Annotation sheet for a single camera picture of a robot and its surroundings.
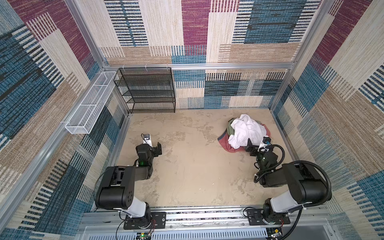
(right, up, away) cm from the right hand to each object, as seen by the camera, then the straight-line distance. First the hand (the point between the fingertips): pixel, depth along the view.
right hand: (257, 140), depth 90 cm
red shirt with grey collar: (-17, -1, +12) cm, 21 cm away
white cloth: (-6, +7, +4) cm, 10 cm away
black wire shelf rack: (-71, +34, +19) cm, 81 cm away
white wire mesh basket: (-89, +11, -20) cm, 92 cm away
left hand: (-64, -1, +3) cm, 64 cm away
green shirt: (-14, +6, +9) cm, 17 cm away
